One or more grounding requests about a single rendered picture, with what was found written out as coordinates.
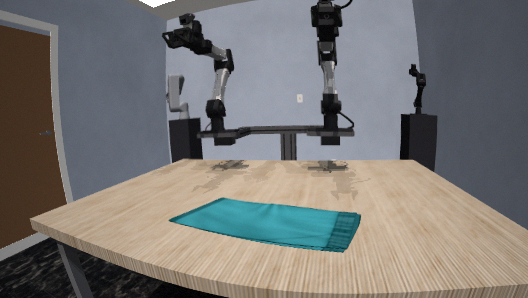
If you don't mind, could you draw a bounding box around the teal cloth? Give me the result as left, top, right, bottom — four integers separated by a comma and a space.
168, 197, 361, 252

